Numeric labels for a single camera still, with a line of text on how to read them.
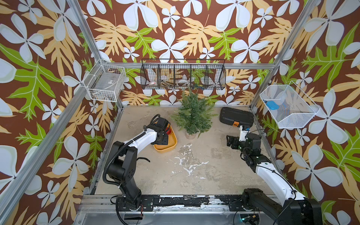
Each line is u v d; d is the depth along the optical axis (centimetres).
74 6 68
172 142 99
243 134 74
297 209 39
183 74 97
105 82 86
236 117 106
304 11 70
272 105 86
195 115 76
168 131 98
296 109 78
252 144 63
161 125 74
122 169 47
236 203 73
